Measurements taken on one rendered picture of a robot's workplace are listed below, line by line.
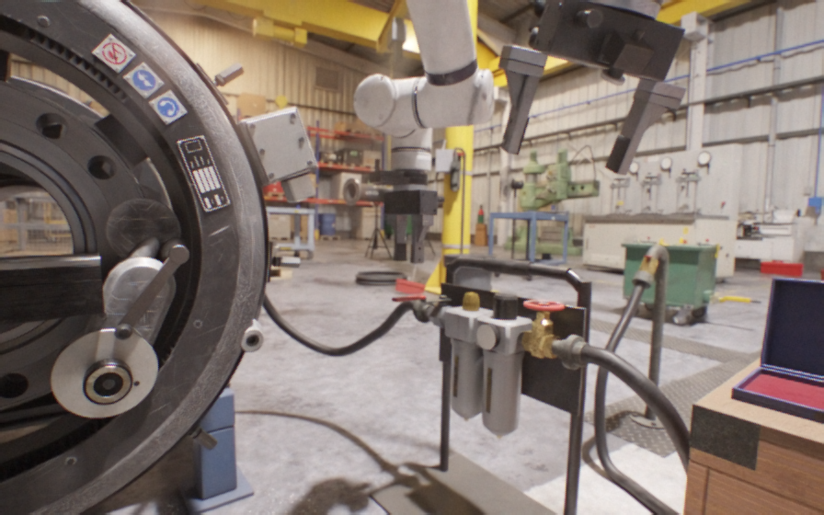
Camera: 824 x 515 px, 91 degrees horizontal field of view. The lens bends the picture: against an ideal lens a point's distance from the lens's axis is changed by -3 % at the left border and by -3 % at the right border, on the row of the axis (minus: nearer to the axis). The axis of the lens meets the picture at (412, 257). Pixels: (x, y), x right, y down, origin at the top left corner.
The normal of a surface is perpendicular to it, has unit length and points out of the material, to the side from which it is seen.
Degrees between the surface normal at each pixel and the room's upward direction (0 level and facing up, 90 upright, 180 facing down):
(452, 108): 136
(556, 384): 90
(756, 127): 90
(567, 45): 114
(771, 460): 90
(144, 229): 90
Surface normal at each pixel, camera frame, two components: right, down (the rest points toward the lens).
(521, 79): 0.10, 0.47
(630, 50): 0.02, 0.76
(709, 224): 0.36, 0.08
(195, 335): 0.61, 0.07
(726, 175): -0.93, 0.00
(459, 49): 0.44, 0.58
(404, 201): -0.79, 0.03
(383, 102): -0.42, 0.10
